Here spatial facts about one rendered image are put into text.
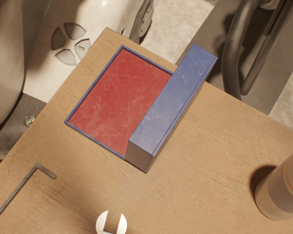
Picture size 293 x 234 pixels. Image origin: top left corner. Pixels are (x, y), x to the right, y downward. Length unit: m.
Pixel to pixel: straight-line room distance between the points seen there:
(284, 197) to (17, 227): 0.36
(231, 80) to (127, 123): 0.25
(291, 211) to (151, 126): 0.20
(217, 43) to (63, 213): 0.80
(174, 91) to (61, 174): 0.21
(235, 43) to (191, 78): 0.26
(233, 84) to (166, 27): 0.52
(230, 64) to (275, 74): 0.47
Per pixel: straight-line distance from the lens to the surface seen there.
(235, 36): 0.77
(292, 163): 0.47
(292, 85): 1.25
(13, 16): 0.83
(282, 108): 1.21
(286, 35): 1.32
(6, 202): 0.63
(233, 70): 0.79
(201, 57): 0.55
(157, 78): 0.66
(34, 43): 0.95
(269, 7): 1.05
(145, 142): 0.50
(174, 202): 0.60
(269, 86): 1.22
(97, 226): 0.60
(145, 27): 1.20
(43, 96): 0.96
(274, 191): 0.53
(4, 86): 0.89
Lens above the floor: 1.06
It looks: 69 degrees down
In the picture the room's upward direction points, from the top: straight up
